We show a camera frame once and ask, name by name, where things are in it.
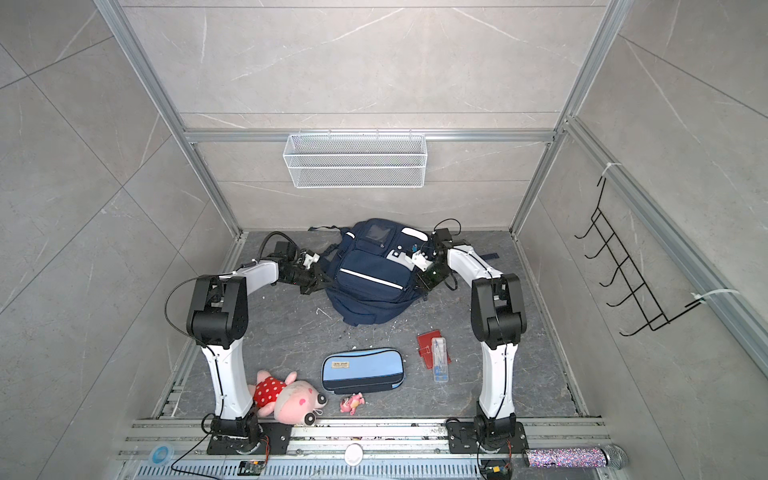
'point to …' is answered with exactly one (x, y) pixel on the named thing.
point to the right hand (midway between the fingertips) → (421, 281)
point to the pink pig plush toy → (293, 402)
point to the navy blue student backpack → (371, 269)
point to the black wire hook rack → (653, 314)
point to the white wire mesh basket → (356, 160)
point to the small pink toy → (350, 403)
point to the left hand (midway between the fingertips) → (334, 277)
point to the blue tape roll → (159, 455)
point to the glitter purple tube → (611, 457)
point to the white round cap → (353, 454)
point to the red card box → (425, 347)
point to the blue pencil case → (364, 370)
